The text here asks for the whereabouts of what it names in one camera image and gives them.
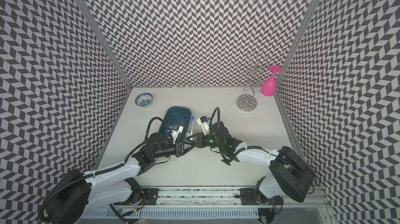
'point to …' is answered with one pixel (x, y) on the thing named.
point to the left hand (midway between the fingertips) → (194, 145)
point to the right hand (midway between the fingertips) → (188, 127)
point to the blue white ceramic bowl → (144, 100)
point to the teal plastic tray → (176, 115)
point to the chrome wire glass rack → (255, 72)
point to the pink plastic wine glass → (269, 88)
